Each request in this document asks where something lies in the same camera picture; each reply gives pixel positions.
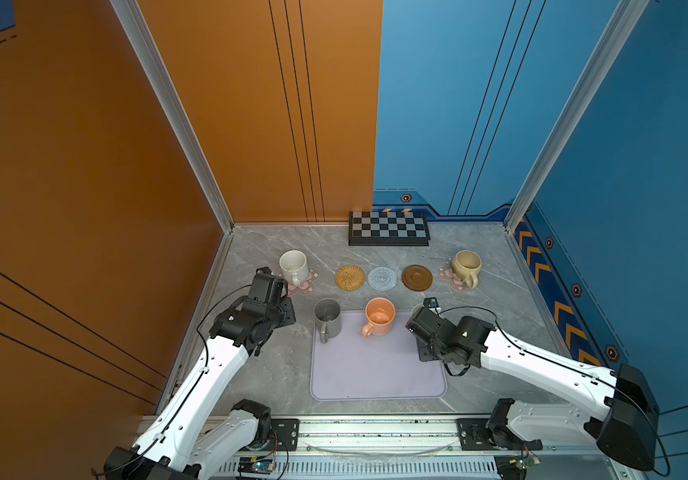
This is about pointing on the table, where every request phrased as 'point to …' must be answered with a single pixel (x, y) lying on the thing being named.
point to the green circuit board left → (256, 465)
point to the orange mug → (379, 315)
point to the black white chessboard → (388, 228)
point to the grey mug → (328, 318)
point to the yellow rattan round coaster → (349, 278)
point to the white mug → (294, 266)
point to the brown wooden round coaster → (417, 278)
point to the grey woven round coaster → (382, 278)
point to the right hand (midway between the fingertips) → (422, 347)
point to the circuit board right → (514, 467)
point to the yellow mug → (465, 266)
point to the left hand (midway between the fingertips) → (285, 305)
